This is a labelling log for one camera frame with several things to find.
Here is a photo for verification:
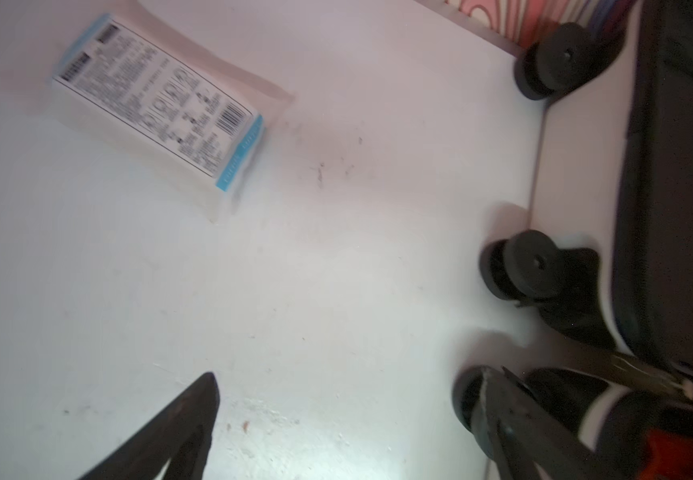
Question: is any red t-shirt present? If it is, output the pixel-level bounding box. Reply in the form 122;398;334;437
637;429;693;480

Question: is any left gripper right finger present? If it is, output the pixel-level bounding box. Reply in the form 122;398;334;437
480;367;621;479

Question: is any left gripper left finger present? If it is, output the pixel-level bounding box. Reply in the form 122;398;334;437
82;372;220;479

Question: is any black suitcase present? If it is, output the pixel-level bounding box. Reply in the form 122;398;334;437
450;0;693;480

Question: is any clear plastic packet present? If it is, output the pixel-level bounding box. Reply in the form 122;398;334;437
52;1;292;222

